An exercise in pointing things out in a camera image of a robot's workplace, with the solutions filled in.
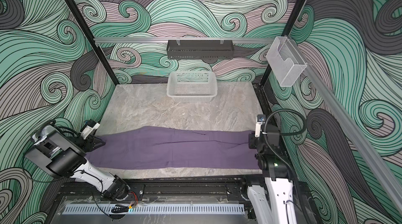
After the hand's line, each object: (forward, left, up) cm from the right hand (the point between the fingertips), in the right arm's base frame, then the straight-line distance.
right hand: (258, 132), depth 71 cm
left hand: (0, +81, -12) cm, 82 cm away
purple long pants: (+1, +47, -19) cm, 50 cm away
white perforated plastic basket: (+49, +33, -20) cm, 62 cm away
